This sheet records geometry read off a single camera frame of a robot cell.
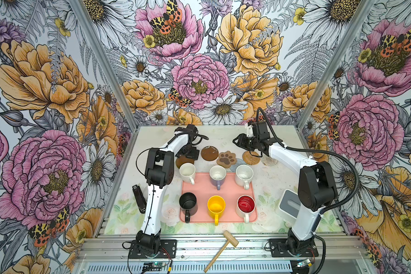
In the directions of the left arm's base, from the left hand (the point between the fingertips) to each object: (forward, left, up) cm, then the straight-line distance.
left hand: (185, 160), depth 102 cm
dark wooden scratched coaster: (+6, -14, 0) cm, 15 cm away
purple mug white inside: (-10, -18, 0) cm, 21 cm away
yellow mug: (-27, -17, 0) cm, 32 cm away
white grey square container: (-29, -50, +5) cm, 59 cm away
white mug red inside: (-27, -31, 0) cm, 41 cm away
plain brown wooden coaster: (+1, +2, 0) cm, 2 cm away
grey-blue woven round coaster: (-1, -32, -1) cm, 32 cm away
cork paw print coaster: (+2, -25, -1) cm, 25 cm away
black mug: (-26, -3, +1) cm, 27 cm away
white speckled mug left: (-10, -2, +5) cm, 12 cm away
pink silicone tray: (-19, -25, -1) cm, 31 cm away
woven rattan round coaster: (+2, -38, -2) cm, 39 cm away
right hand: (+1, -28, +13) cm, 31 cm away
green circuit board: (-50, +6, -1) cm, 50 cm away
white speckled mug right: (-10, -33, 0) cm, 35 cm away
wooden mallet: (-42, -23, 0) cm, 48 cm away
